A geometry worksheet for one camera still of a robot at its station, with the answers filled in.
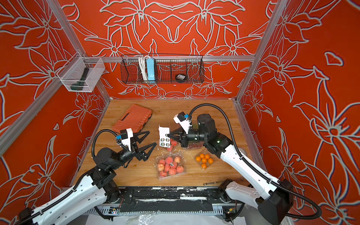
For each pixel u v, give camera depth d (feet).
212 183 2.50
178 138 1.98
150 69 2.95
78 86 2.60
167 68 3.20
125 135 1.78
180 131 1.91
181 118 1.84
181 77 3.14
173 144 2.15
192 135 1.90
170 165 2.58
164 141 2.15
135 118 3.30
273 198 1.22
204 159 2.73
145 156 1.84
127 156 1.87
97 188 1.73
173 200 2.38
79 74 2.94
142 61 2.87
